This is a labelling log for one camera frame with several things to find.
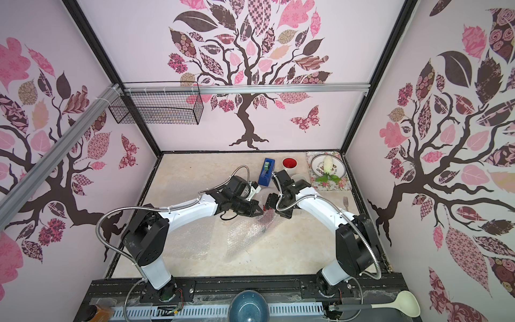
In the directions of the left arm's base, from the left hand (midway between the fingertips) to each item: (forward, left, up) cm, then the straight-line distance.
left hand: (263, 216), depth 83 cm
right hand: (+3, -4, +1) cm, 5 cm away
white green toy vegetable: (+33, -36, -4) cm, 49 cm away
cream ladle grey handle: (-30, -51, -7) cm, 60 cm away
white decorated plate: (+36, -32, -9) cm, 49 cm away
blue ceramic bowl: (-31, +6, -8) cm, 33 cm away
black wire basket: (+48, +48, +25) cm, 72 cm away
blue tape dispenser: (+27, -2, -4) cm, 27 cm away
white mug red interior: (+31, -14, -1) cm, 34 cm away
